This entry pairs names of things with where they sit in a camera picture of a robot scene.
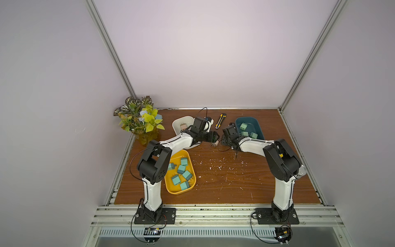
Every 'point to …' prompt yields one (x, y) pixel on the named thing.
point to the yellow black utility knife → (222, 117)
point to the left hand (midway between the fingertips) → (218, 135)
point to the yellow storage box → (176, 157)
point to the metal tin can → (302, 170)
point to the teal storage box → (252, 126)
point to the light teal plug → (172, 166)
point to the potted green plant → (140, 117)
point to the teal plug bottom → (187, 175)
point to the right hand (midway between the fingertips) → (226, 135)
